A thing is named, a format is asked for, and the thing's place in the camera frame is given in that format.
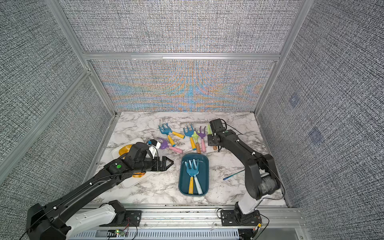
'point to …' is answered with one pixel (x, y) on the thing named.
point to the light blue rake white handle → (195, 172)
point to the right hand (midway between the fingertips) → (213, 135)
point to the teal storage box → (202, 177)
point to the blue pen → (229, 176)
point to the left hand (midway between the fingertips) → (170, 162)
